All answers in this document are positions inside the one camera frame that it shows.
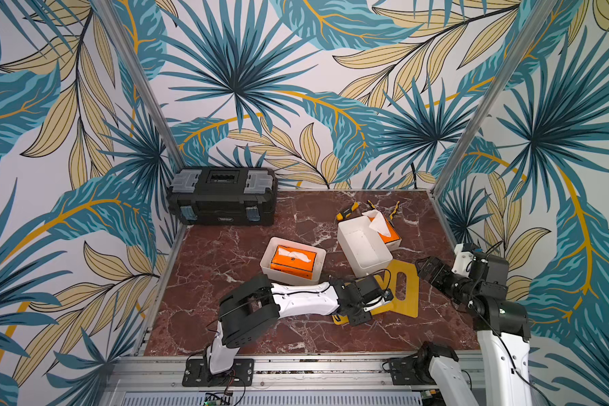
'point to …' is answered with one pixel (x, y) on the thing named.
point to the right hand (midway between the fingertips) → (428, 269)
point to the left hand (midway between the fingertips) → (360, 311)
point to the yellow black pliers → (393, 212)
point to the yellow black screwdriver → (347, 213)
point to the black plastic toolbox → (224, 195)
